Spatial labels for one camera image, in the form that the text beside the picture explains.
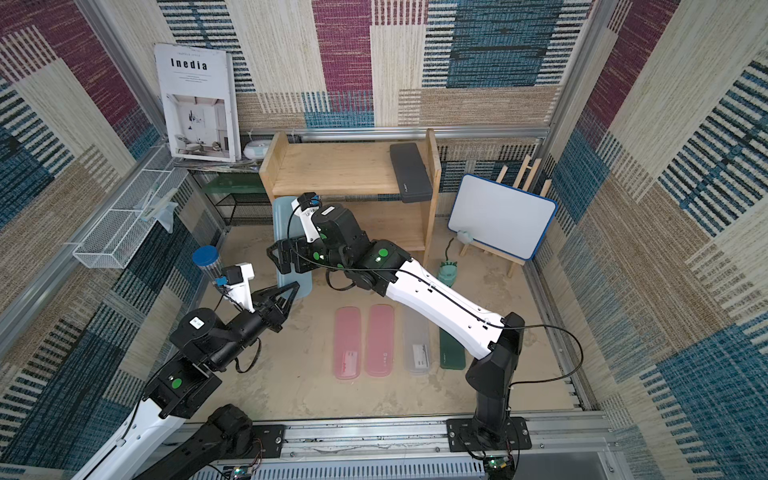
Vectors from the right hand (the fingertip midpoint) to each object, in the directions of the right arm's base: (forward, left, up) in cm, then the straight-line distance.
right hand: (283, 246), depth 64 cm
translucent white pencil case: (-1, -30, -38) cm, 49 cm away
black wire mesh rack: (+46, +33, -25) cm, 62 cm away
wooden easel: (+34, -62, -6) cm, 71 cm away
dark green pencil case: (-9, -39, -36) cm, 54 cm away
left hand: (-6, -2, -5) cm, 8 cm away
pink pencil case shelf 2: (-5, -19, -38) cm, 43 cm away
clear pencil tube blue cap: (+11, +29, -18) cm, 35 cm away
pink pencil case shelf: (-5, -9, -38) cm, 40 cm away
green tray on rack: (+40, +28, -14) cm, 51 cm away
